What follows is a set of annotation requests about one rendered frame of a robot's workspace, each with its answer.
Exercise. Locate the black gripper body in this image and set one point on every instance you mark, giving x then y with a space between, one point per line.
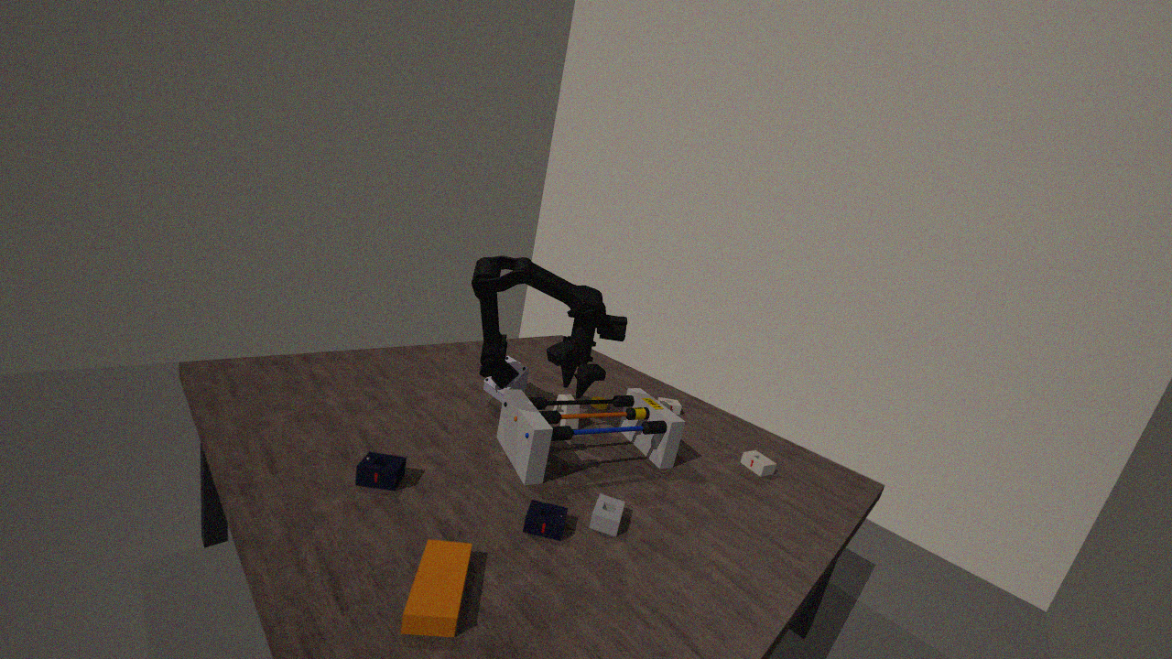
587 372

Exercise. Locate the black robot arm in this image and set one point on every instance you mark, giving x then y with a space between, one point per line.
585 303

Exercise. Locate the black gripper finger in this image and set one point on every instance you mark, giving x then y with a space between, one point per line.
568 370
582 386

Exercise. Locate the orange rectangular block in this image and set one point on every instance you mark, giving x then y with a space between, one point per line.
435 597

